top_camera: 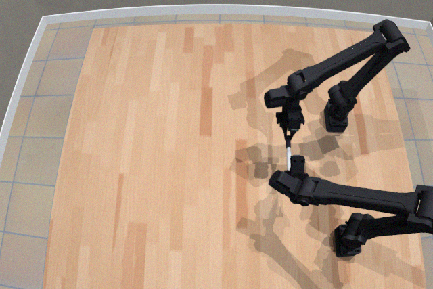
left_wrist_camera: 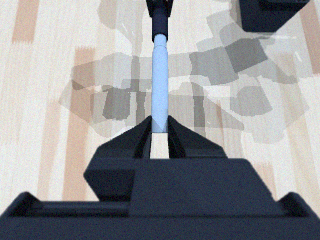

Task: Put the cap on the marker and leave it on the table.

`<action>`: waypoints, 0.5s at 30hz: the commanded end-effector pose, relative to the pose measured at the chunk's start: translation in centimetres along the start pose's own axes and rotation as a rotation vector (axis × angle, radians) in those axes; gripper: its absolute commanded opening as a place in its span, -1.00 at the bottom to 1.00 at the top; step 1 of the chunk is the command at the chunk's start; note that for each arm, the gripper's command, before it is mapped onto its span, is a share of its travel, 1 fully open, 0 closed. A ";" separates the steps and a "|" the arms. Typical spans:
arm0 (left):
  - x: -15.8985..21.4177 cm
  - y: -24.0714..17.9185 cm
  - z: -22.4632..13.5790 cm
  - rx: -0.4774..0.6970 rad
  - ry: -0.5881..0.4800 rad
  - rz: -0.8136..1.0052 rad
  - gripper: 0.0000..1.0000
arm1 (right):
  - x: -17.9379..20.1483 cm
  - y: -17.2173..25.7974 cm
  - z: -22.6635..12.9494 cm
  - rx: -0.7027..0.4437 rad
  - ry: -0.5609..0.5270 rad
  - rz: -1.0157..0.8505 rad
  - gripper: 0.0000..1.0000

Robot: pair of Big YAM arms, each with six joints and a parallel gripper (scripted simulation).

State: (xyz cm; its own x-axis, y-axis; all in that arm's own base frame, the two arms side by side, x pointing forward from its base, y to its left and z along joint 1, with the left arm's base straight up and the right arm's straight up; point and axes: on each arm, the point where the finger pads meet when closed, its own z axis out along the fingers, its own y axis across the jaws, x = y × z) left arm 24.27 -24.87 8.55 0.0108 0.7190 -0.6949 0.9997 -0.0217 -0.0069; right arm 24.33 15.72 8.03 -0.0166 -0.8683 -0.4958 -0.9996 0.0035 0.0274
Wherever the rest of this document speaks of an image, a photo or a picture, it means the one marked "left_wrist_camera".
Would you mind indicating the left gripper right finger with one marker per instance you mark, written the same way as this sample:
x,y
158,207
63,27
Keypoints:
x,y
185,143

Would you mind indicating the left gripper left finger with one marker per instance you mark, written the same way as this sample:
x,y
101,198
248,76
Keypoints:
x,y
135,142

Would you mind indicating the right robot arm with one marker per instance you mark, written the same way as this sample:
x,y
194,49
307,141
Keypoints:
x,y
282,5

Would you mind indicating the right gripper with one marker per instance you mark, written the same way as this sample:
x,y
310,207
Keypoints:
x,y
169,7

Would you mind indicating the dark blue cylinder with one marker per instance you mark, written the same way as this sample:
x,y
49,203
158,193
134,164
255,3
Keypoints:
x,y
159,18

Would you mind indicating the light blue marker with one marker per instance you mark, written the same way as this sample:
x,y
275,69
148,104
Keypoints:
x,y
159,101

